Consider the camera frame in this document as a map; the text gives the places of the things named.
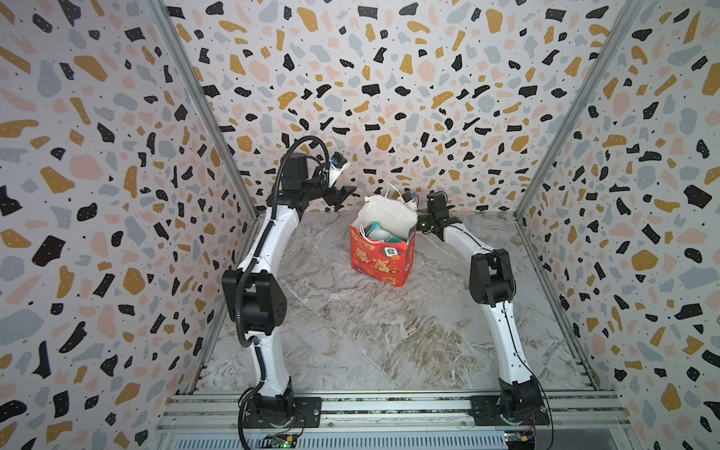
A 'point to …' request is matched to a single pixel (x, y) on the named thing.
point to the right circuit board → (520, 439)
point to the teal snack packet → (379, 233)
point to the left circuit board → (278, 441)
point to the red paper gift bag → (390, 262)
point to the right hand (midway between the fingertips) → (390, 225)
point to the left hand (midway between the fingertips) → (350, 177)
